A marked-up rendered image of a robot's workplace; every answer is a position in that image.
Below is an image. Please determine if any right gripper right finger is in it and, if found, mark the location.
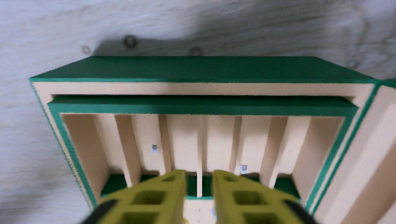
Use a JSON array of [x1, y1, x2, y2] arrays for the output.
[[215, 169, 306, 224]]

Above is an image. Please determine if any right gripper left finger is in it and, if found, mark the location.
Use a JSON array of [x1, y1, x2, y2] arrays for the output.
[[95, 169, 184, 224]]

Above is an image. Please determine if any green jewelry box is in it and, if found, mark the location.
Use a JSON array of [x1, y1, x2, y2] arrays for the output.
[[30, 56, 396, 224]]

